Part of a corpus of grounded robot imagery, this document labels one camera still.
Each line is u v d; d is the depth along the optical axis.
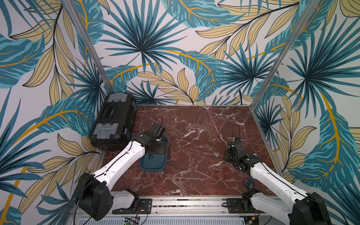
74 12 0.69
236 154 0.64
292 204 0.42
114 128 0.83
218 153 0.93
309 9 0.69
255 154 0.91
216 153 0.93
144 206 0.73
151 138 0.56
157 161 0.87
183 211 0.73
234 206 0.73
